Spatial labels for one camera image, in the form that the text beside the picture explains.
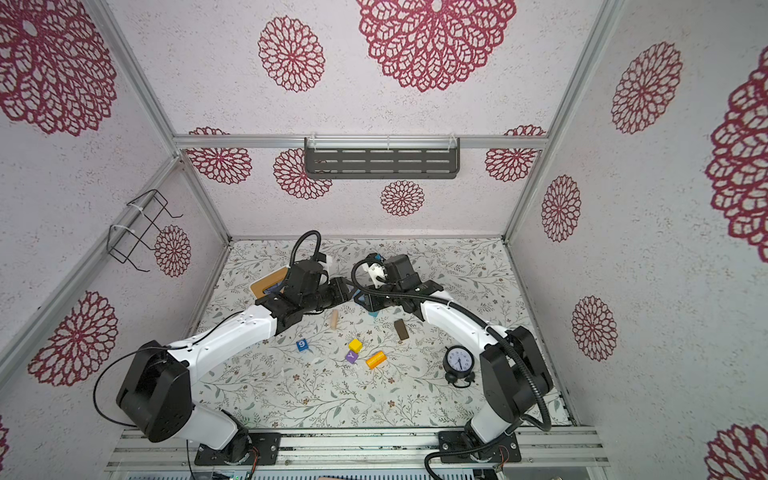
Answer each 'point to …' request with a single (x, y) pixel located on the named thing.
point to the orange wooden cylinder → (376, 360)
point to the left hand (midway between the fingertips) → (355, 292)
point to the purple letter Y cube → (351, 357)
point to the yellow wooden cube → (355, 346)
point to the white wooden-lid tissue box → (270, 283)
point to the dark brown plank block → (400, 328)
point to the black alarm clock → (458, 364)
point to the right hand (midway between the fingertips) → (359, 293)
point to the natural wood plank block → (335, 319)
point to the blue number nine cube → (302, 345)
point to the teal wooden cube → (373, 313)
